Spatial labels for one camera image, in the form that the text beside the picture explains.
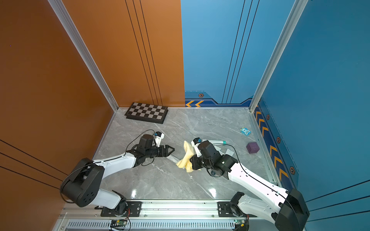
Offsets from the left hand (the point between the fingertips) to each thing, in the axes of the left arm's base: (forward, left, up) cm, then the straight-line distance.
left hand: (171, 147), depth 89 cm
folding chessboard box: (+33, +23, -4) cm, 40 cm away
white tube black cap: (-5, -1, -5) cm, 7 cm away
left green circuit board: (-38, +22, -10) cm, 45 cm away
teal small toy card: (+18, -51, -6) cm, 55 cm away
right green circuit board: (-36, -37, -10) cm, 53 cm away
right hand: (-11, -12, +6) cm, 17 cm away
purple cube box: (+2, -52, -3) cm, 52 cm away
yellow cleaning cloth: (-13, -9, +8) cm, 18 cm away
